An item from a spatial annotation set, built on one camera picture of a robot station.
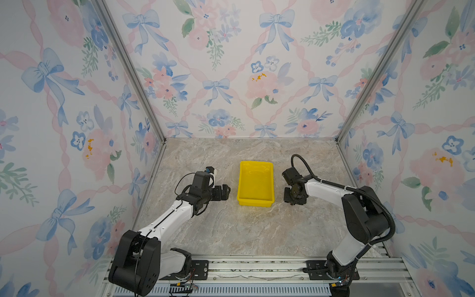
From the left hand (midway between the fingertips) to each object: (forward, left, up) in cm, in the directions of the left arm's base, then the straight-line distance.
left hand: (222, 187), depth 87 cm
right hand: (0, -33, -10) cm, 35 cm away
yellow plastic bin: (+8, -17, -10) cm, 22 cm away
